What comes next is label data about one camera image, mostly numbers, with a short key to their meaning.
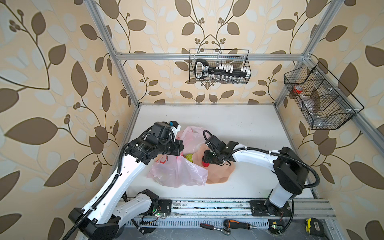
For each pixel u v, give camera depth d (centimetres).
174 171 72
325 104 73
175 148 61
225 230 67
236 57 91
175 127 63
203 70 85
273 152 49
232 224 69
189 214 74
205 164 87
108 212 38
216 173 85
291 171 45
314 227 67
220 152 65
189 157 87
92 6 72
